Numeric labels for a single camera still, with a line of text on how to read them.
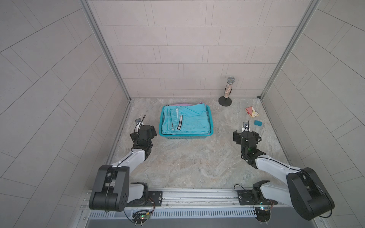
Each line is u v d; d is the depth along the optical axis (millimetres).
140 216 645
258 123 1016
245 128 724
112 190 406
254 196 656
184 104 965
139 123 738
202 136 830
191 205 704
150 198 702
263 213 690
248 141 645
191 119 914
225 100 1144
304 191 413
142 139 665
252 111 1051
